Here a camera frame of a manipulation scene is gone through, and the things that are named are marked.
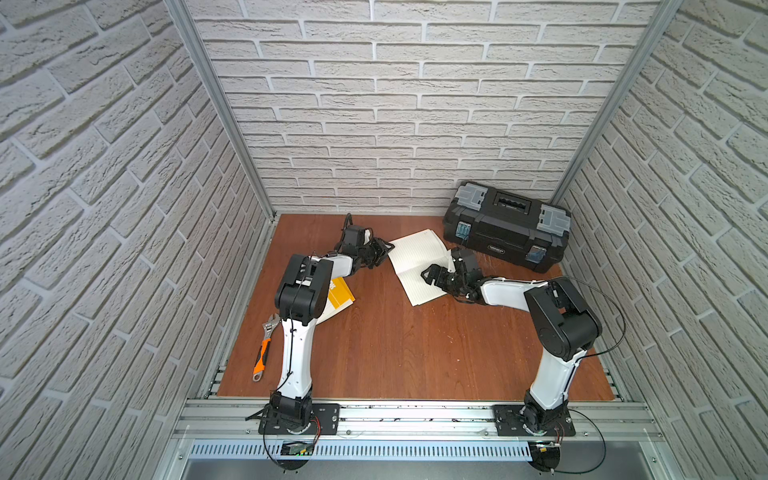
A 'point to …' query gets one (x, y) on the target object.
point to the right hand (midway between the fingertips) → (432, 277)
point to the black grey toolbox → (513, 228)
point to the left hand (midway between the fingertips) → (398, 244)
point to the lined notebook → (411, 255)
